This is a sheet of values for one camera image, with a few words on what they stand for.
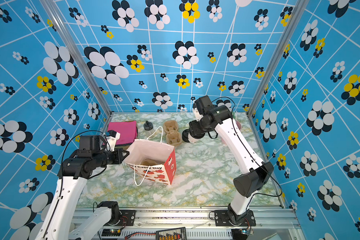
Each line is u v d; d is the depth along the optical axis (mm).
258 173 418
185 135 1016
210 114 502
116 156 606
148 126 989
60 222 386
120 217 722
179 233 687
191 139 752
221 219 733
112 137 620
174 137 1018
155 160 872
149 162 886
